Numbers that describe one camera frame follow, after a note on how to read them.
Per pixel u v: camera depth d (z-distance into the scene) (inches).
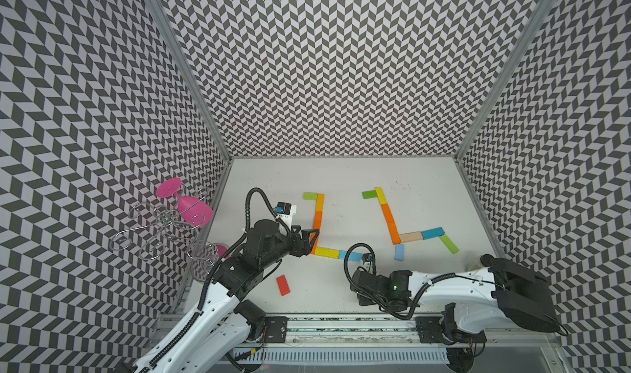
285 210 24.8
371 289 23.8
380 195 41.5
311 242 26.2
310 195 41.2
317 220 37.8
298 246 24.6
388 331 29.6
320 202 40.8
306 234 24.9
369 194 41.0
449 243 36.0
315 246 35.0
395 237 36.6
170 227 32.7
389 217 38.9
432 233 36.0
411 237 36.0
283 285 31.8
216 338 21.9
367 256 29.2
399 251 35.5
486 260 31.1
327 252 34.4
